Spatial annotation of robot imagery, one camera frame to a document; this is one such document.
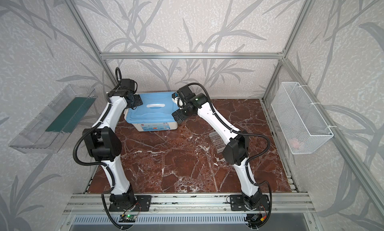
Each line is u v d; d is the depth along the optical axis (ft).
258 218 2.42
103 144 1.71
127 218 2.32
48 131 2.08
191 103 1.95
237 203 2.41
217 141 3.10
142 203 2.42
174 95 2.46
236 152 1.87
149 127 3.15
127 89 2.37
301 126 2.05
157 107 3.00
